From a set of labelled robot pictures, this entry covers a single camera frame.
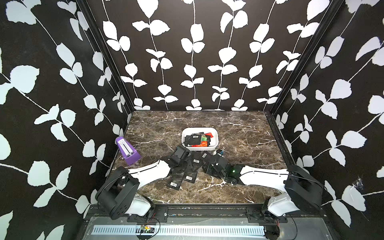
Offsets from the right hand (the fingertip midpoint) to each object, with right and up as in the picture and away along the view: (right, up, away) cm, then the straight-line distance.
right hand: (201, 166), depth 84 cm
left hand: (-5, +2, +4) cm, 7 cm away
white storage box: (+9, +13, +17) cm, 23 cm away
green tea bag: (+2, +15, +14) cm, 21 cm away
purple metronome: (-43, +6, +5) cm, 44 cm away
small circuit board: (-27, -26, -13) cm, 40 cm away
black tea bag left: (-2, +3, +10) cm, 10 cm away
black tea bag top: (-5, +14, +15) cm, 22 cm away
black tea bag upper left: (-7, -7, +4) cm, 10 cm away
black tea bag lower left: (-16, -8, +2) cm, 18 cm away
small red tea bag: (+1, +11, +12) cm, 16 cm away
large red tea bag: (+6, +17, +20) cm, 27 cm away
